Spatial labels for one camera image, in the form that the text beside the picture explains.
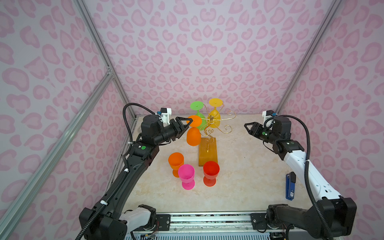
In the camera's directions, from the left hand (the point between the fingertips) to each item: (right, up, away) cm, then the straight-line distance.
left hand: (192, 120), depth 66 cm
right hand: (+29, -1, +12) cm, 31 cm away
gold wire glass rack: (+9, -15, +27) cm, 32 cm away
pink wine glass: (-3, -27, +14) cm, 30 cm away
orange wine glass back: (+1, -7, +12) cm, 14 cm away
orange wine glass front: (-9, -20, +14) cm, 26 cm away
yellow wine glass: (+11, +2, +9) cm, 14 cm away
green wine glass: (+3, +9, +14) cm, 17 cm away
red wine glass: (+9, -25, +14) cm, 30 cm away
